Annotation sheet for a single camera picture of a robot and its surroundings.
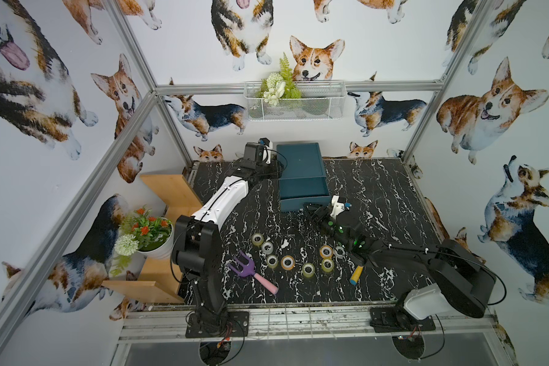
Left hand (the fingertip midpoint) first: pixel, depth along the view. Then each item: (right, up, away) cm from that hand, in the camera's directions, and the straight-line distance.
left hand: (276, 161), depth 90 cm
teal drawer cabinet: (+11, -8, -2) cm, 14 cm away
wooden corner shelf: (-37, -41, -15) cm, 57 cm away
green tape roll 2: (-1, -39, -2) cm, 39 cm away
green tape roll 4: (+20, -40, -4) cm, 45 cm away
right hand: (+12, -15, -10) cm, 21 cm away
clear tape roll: (-4, -35, +1) cm, 35 cm away
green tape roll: (-8, -32, +3) cm, 33 cm away
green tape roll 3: (+12, -41, -6) cm, 43 cm away
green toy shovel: (+29, -42, -8) cm, 52 cm away
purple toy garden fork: (-10, -41, -4) cm, 43 cm away
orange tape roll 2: (+20, -36, 0) cm, 41 cm away
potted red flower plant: (-41, -24, -18) cm, 51 cm away
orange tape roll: (+5, -39, -2) cm, 40 cm away
